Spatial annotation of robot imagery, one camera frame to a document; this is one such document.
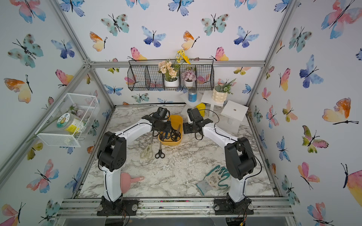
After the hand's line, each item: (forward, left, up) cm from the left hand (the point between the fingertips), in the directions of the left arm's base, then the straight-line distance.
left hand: (171, 125), depth 97 cm
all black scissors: (+4, -5, -9) cm, 11 cm away
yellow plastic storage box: (+9, -3, -7) cm, 12 cm away
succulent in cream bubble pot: (+8, -31, +21) cm, 38 cm away
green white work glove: (-35, -24, -8) cm, 43 cm away
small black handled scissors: (-17, +7, -9) cm, 20 cm away
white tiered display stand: (+7, -42, +6) cm, 43 cm away
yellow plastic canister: (+13, -22, +4) cm, 26 cm away
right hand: (-3, -12, +4) cm, 13 cm away
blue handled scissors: (-7, +3, -2) cm, 8 cm away
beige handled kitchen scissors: (-16, +15, -8) cm, 23 cm away
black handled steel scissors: (-3, -3, -8) cm, 9 cm away
